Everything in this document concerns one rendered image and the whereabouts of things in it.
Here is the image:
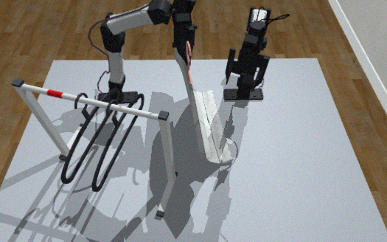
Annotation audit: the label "white t-shirt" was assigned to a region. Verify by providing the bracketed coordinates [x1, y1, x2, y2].
[174, 47, 233, 164]

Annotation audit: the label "black wire hanger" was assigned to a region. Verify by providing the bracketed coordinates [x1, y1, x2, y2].
[61, 88, 120, 184]
[91, 93, 144, 192]

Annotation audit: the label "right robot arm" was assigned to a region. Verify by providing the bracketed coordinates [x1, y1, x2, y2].
[100, 0, 197, 104]

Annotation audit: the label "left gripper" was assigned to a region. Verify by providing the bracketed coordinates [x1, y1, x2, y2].
[225, 48, 270, 92]

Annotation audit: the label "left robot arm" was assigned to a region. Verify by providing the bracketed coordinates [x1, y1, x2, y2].
[223, 6, 271, 100]

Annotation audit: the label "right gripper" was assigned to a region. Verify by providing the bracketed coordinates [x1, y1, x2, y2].
[172, 24, 198, 66]

